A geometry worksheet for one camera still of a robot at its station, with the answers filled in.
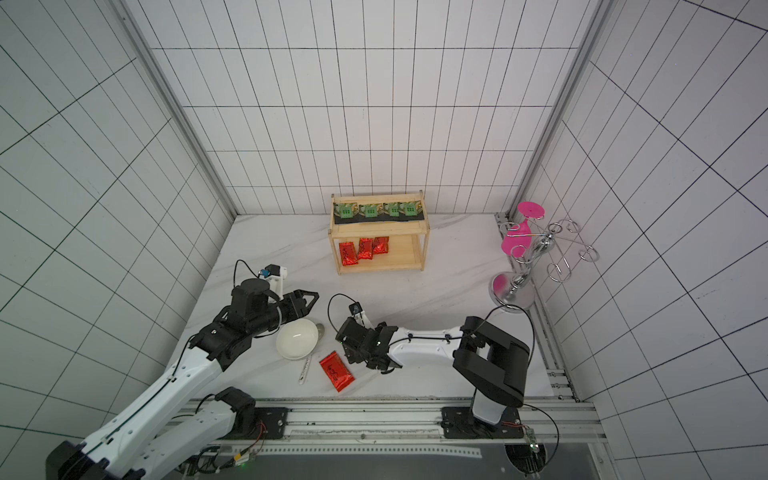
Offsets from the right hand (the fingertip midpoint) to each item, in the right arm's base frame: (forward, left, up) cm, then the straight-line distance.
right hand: (354, 344), depth 86 cm
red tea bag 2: (+32, 0, +4) cm, 33 cm away
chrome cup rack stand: (+20, -50, 0) cm, 54 cm away
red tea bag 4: (-8, +3, +1) cm, 9 cm away
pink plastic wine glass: (+29, -48, +17) cm, 58 cm away
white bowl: (0, +17, +2) cm, 17 cm away
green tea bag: (+35, +6, +21) cm, 41 cm away
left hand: (+5, +11, +15) cm, 19 cm away
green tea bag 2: (+35, -2, +20) cm, 41 cm away
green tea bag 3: (+37, -9, +20) cm, 43 cm away
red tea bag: (+31, +6, +3) cm, 31 cm away
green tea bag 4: (+37, -14, +21) cm, 44 cm away
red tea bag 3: (+35, -5, +4) cm, 35 cm away
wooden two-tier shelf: (+27, -6, +20) cm, 34 cm away
